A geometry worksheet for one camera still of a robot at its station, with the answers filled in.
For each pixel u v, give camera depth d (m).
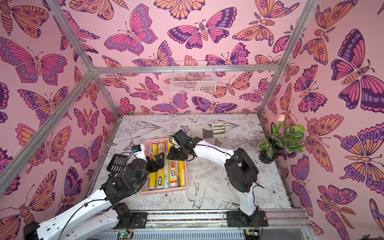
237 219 0.73
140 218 0.75
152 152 0.90
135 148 0.64
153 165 0.65
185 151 0.66
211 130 1.09
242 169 0.51
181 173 0.86
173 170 0.79
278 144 0.75
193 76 0.95
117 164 0.94
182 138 0.69
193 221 0.75
